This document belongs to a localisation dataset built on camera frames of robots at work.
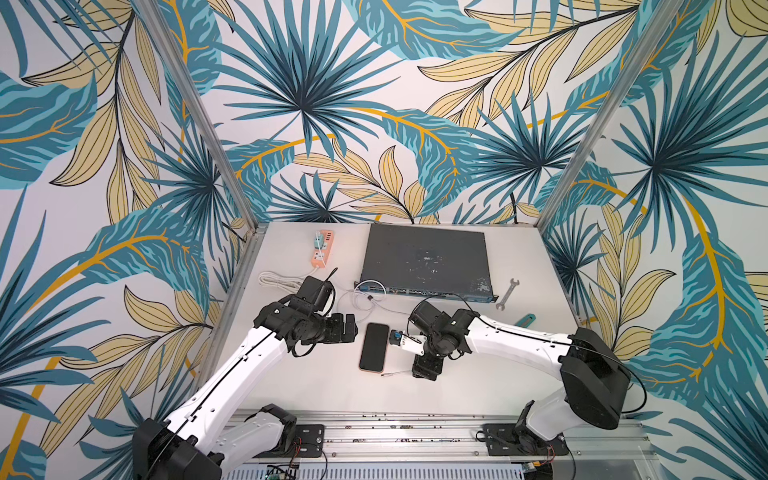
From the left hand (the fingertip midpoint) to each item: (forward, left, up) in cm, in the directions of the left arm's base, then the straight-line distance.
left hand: (340, 336), depth 76 cm
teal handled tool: (+13, -56, -14) cm, 59 cm away
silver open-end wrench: (+18, -50, -14) cm, 55 cm away
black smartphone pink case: (+3, -8, -13) cm, 16 cm away
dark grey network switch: (+32, -26, -10) cm, 42 cm away
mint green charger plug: (+43, +14, -13) cm, 47 cm away
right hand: (-5, -18, -10) cm, 22 cm away
